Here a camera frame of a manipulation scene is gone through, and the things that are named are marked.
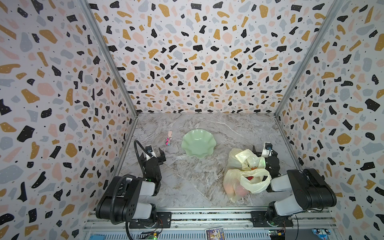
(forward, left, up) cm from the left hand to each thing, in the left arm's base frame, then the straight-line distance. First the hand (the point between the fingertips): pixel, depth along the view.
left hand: (153, 150), depth 88 cm
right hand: (+1, -66, 0) cm, 66 cm away
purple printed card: (-40, -35, -8) cm, 53 cm away
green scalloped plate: (+11, -27, -9) cm, 30 cm away
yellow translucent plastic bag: (-20, -48, +13) cm, 53 cm away
